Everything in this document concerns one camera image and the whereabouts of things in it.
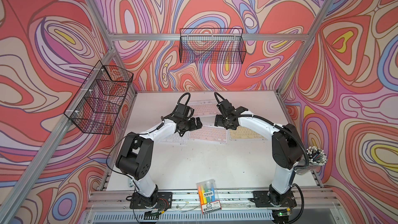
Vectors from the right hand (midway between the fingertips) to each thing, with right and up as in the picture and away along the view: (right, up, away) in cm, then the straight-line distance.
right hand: (222, 127), depth 92 cm
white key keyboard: (-29, -7, +1) cm, 29 cm away
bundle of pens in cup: (+42, -11, -20) cm, 48 cm away
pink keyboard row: (-6, -5, +3) cm, 8 cm away
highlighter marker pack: (-10, -31, -19) cm, 37 cm away
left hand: (-15, 0, -1) cm, 15 cm away
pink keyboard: (-10, +12, +15) cm, 22 cm away
